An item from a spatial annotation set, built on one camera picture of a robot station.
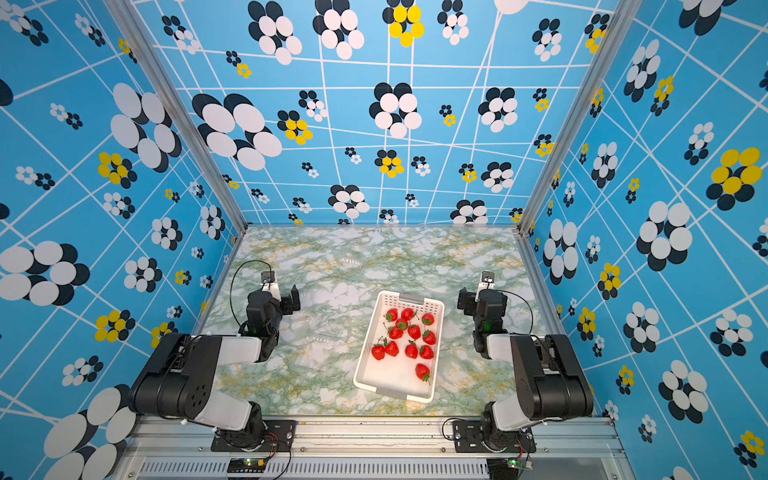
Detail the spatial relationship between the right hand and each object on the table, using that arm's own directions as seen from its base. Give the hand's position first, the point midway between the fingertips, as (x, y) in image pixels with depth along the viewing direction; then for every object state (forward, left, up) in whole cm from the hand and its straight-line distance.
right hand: (486, 289), depth 93 cm
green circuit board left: (-46, +65, -9) cm, 80 cm away
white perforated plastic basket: (-18, +27, -6) cm, 33 cm away
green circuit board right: (-45, 0, -5) cm, 45 cm away
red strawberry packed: (-19, +34, -4) cm, 39 cm away
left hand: (0, +64, +3) cm, 64 cm away
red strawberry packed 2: (-17, +30, -4) cm, 35 cm away
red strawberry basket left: (-13, +29, -4) cm, 32 cm away
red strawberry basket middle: (-12, +23, -5) cm, 26 cm away
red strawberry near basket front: (-25, +21, -4) cm, 33 cm away
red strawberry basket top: (-9, +19, -4) cm, 21 cm away
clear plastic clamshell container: (-18, +53, -7) cm, 57 cm away
